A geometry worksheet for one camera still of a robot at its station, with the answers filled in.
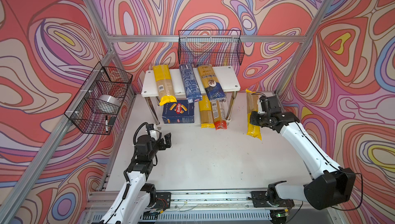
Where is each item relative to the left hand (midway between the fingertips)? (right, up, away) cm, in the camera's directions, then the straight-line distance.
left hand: (164, 133), depth 83 cm
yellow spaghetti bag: (+24, +11, +13) cm, 29 cm away
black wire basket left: (-30, +14, -11) cm, 35 cm away
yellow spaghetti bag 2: (+48, +19, -1) cm, 52 cm away
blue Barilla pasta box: (+8, +12, +8) cm, 17 cm away
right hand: (+48, +7, -2) cm, 49 cm away
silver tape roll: (-25, +18, -10) cm, 32 cm away
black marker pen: (-25, +7, -11) cm, 28 cm away
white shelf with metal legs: (-5, +23, -9) cm, 25 cm away
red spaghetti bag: (+32, +12, +14) cm, 37 cm away
